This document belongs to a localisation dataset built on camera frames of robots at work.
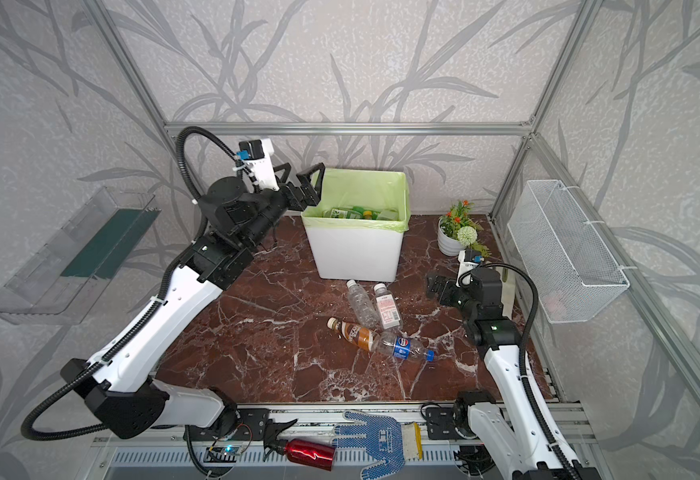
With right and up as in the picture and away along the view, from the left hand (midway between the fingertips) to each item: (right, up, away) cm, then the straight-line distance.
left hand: (310, 157), depth 59 cm
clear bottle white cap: (+10, -38, +34) cm, 52 cm away
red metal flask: (-4, -65, +8) cm, 65 cm away
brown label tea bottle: (+8, -44, +25) cm, 51 cm away
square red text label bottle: (+18, -40, +30) cm, 53 cm away
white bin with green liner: (+8, -12, +19) cm, 24 cm away
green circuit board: (-25, -69, +13) cm, 74 cm away
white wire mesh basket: (+54, -23, +3) cm, 59 cm away
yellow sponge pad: (+22, -65, +12) cm, 69 cm away
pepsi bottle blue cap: (+21, -46, +22) cm, 55 cm away
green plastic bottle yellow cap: (+7, -8, +35) cm, 37 cm away
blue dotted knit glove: (+15, -65, +12) cm, 67 cm away
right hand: (+31, -24, +20) cm, 45 cm away
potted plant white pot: (+41, -14, +38) cm, 57 cm away
